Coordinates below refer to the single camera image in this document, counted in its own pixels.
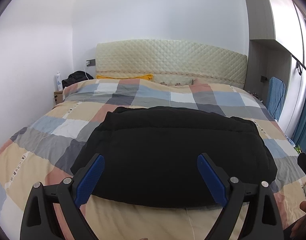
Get black puffer jacket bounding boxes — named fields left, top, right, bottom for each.
left=71, top=107, right=277, bottom=208

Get black clothes on nightstand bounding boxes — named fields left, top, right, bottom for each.
left=62, top=70, right=93, bottom=88

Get person's right hand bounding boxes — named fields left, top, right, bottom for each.
left=290, top=201, right=306, bottom=238

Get plaid patchwork duvet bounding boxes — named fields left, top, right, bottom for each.
left=0, top=79, right=306, bottom=239

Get blue towel on shelf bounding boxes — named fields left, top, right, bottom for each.
left=265, top=77, right=286, bottom=121

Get wooden nightstand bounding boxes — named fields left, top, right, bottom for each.
left=54, top=91, right=64, bottom=104

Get white spray bottle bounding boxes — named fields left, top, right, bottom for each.
left=56, top=72, right=63, bottom=91

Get floral pillow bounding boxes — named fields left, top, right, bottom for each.
left=153, top=75, right=203, bottom=86

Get grey wardrobe cabinet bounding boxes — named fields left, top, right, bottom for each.
left=245, top=0, right=306, bottom=137

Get yellow cloth at headboard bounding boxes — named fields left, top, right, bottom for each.
left=96, top=74, right=154, bottom=81

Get cream quilted headboard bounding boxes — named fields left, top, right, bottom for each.
left=96, top=39, right=247, bottom=88

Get black charger on shelf wall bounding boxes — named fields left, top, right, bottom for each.
left=260, top=75, right=269, bottom=83

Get black cabinet door handle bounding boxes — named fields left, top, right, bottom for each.
left=296, top=61, right=302, bottom=76

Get white charging cable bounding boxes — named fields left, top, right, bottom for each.
left=83, top=61, right=94, bottom=80

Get grey wall socket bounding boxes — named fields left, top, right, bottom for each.
left=86, top=59, right=96, bottom=67

